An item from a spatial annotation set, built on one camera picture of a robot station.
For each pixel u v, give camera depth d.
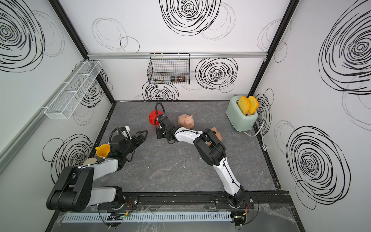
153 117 0.99
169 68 1.24
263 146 0.97
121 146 0.69
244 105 0.91
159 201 0.75
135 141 0.79
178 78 0.88
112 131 0.68
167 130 0.77
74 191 0.42
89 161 0.80
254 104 0.89
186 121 0.96
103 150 0.87
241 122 0.93
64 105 0.72
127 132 0.80
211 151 0.56
